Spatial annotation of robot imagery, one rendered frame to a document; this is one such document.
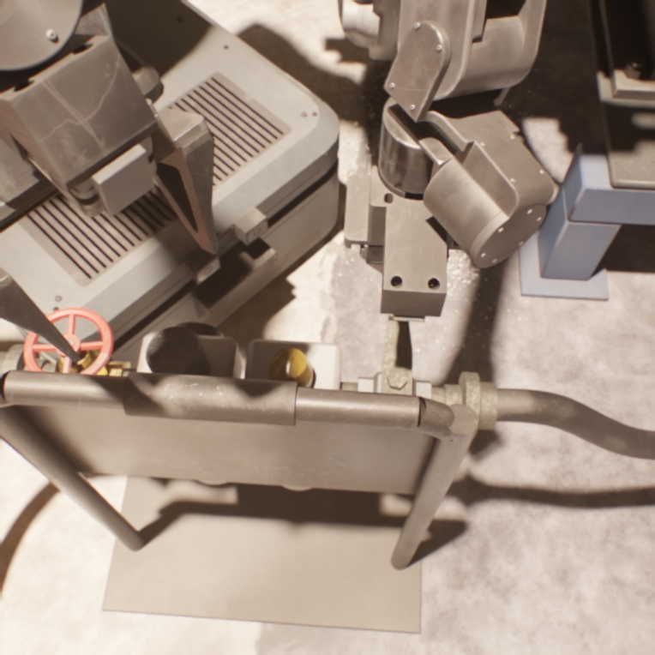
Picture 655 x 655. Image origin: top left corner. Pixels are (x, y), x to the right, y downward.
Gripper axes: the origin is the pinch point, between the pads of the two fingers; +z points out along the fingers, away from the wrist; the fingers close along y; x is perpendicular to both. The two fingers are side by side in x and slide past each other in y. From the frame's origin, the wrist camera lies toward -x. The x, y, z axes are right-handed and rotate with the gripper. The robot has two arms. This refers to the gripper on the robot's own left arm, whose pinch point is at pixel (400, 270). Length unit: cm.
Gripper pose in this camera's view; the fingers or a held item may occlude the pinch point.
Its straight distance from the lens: 68.3
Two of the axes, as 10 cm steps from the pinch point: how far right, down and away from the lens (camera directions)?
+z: 0.0, 4.6, 8.9
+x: 0.7, -8.8, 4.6
